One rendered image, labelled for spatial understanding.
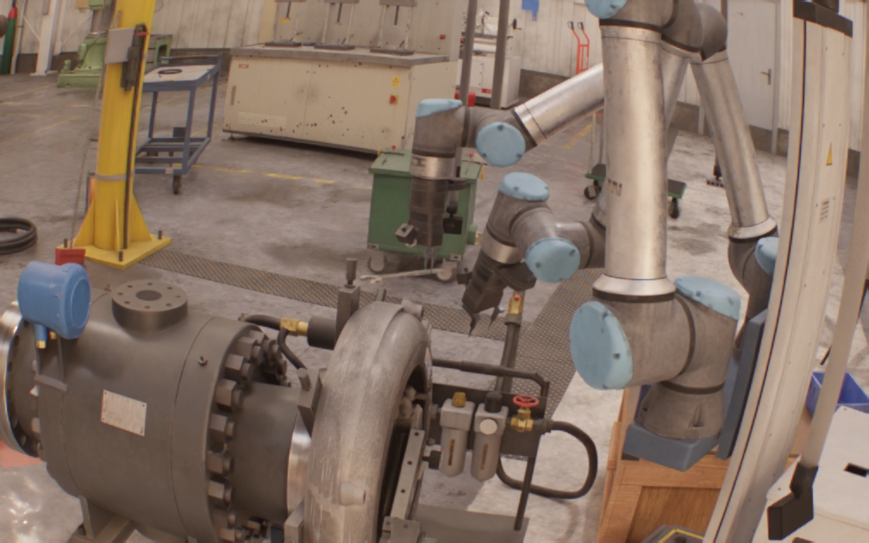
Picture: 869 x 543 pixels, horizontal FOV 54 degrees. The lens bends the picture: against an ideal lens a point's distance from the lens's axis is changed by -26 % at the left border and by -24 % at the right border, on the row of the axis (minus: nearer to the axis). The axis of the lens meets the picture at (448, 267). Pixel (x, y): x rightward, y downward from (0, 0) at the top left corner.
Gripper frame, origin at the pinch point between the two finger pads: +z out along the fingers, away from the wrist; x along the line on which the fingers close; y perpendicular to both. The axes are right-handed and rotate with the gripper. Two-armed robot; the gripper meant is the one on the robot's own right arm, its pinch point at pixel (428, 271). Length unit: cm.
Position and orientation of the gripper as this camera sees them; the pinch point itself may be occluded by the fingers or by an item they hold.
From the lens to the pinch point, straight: 236.8
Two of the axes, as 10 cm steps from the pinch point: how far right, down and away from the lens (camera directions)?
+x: 7.4, 2.2, -6.4
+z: -1.1, 9.7, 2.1
